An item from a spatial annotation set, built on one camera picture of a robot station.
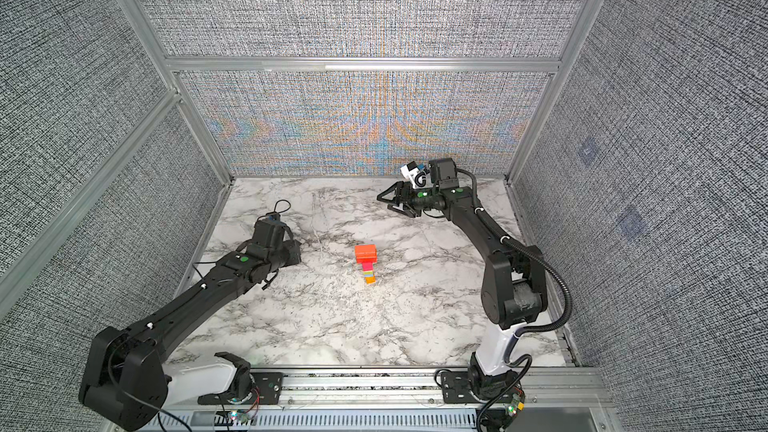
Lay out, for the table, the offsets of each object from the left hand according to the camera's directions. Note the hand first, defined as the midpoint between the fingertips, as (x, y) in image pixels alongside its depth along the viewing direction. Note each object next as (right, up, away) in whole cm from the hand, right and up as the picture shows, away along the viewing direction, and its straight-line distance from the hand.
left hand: (298, 247), depth 86 cm
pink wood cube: (+20, -5, 0) cm, 21 cm away
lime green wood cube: (+20, -7, 0) cm, 21 cm away
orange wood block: (+21, -11, +6) cm, 24 cm away
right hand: (+25, +13, -2) cm, 28 cm away
